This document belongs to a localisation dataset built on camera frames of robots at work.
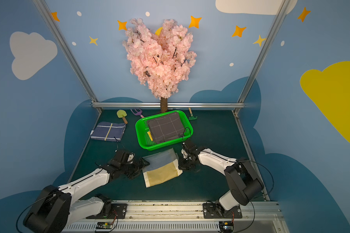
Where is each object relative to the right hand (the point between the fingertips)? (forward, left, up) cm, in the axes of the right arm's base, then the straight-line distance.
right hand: (180, 166), depth 87 cm
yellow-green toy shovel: (+44, +51, -2) cm, 67 cm away
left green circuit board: (-32, +37, -4) cm, 49 cm away
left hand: (-2, +21, +1) cm, 21 cm away
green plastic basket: (+27, +30, +2) cm, 41 cm away
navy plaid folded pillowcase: (+25, +55, -2) cm, 61 cm away
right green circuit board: (-28, -25, -5) cm, 38 cm away
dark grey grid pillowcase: (+28, +12, +1) cm, 31 cm away
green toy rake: (+42, -7, -2) cm, 43 cm away
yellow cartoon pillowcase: (+22, +23, -1) cm, 32 cm away
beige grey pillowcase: (0, +11, -1) cm, 11 cm away
